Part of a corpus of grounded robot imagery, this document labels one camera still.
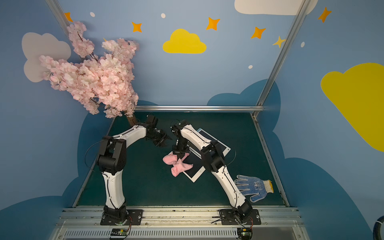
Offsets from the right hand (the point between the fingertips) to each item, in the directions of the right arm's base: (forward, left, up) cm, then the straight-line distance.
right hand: (179, 159), depth 91 cm
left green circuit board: (-38, +25, -5) cm, 46 cm away
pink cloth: (-6, -1, +4) cm, 8 cm away
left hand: (+13, +6, +2) cm, 15 cm away
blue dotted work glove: (-12, -46, -4) cm, 48 cm away
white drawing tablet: (-4, -12, -3) cm, 13 cm away
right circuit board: (-35, -37, -7) cm, 51 cm away
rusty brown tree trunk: (+20, +33, +11) cm, 40 cm away
